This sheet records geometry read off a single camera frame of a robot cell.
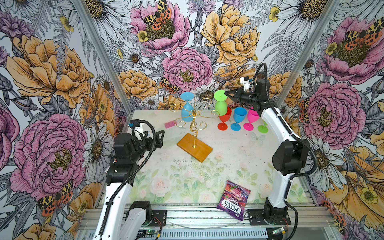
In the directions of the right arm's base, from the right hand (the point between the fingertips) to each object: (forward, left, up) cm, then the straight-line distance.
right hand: (223, 95), depth 82 cm
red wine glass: (+6, -4, -33) cm, 34 cm away
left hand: (-22, +34, -6) cm, 41 cm away
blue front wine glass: (+3, -13, -19) cm, 24 cm away
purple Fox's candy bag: (-44, -2, -32) cm, 55 cm away
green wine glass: (+1, 0, -9) cm, 9 cm away
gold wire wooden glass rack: (-8, +21, -32) cm, 39 cm away
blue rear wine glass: (0, +20, -10) cm, 22 cm away
